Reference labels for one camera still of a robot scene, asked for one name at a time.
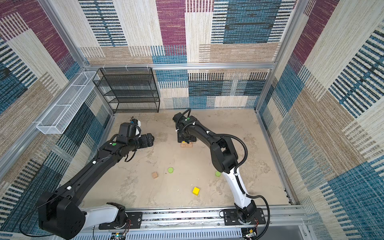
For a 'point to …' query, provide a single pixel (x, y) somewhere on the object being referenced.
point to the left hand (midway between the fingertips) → (148, 136)
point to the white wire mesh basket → (57, 119)
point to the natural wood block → (185, 145)
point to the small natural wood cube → (155, 175)
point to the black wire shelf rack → (129, 90)
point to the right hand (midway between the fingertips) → (186, 141)
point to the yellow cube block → (196, 191)
